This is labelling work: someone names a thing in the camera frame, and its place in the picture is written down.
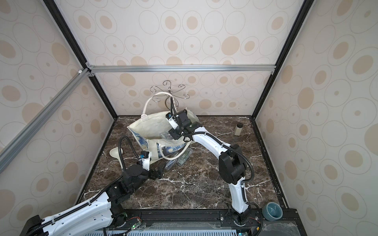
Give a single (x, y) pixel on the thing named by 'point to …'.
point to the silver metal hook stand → (160, 94)
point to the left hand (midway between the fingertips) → (163, 161)
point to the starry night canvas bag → (151, 132)
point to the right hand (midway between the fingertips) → (180, 127)
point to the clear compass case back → (166, 135)
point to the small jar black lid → (238, 128)
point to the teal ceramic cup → (272, 211)
